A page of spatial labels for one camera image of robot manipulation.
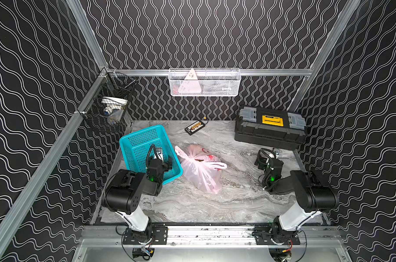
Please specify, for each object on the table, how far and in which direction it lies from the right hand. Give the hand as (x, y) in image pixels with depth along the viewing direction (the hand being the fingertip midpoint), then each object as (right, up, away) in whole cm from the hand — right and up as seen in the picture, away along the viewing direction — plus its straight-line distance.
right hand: (269, 156), depth 95 cm
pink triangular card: (-46, +41, -5) cm, 61 cm away
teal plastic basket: (-81, +4, +5) cm, 81 cm away
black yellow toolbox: (+1, +16, 0) cm, 16 cm away
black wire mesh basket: (-92, +28, -6) cm, 96 cm away
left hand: (-64, +1, -1) cm, 64 cm away
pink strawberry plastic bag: (-40, -5, -12) cm, 42 cm away
